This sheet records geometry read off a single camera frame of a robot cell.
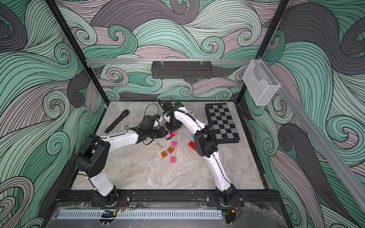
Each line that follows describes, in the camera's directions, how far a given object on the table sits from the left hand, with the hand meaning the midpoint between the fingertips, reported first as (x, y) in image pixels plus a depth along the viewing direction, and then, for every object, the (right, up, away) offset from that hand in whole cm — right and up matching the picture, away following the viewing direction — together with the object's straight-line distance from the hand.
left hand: (169, 131), depth 90 cm
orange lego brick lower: (-3, -14, -2) cm, 15 cm away
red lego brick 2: (+16, -9, +2) cm, 18 cm away
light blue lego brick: (+16, -5, +7) cm, 19 cm away
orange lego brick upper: (+1, -12, 0) cm, 12 cm away
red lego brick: (+2, -3, +2) cm, 4 cm away
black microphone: (-36, +11, +17) cm, 42 cm away
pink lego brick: (+3, -18, -3) cm, 18 cm away
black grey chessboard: (+38, +5, +11) cm, 40 cm away
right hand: (+4, +1, +4) cm, 6 cm away
